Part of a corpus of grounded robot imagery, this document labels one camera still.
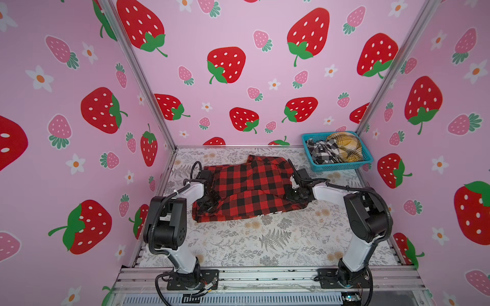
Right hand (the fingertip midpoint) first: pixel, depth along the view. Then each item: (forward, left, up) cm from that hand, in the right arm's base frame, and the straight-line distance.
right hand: (284, 196), depth 97 cm
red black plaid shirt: (+3, +15, 0) cm, 15 cm away
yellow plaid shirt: (+33, -36, +10) cm, 49 cm away
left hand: (-9, +33, 0) cm, 34 cm away
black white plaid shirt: (+27, -22, +8) cm, 35 cm away
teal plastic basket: (+26, -45, +7) cm, 52 cm away
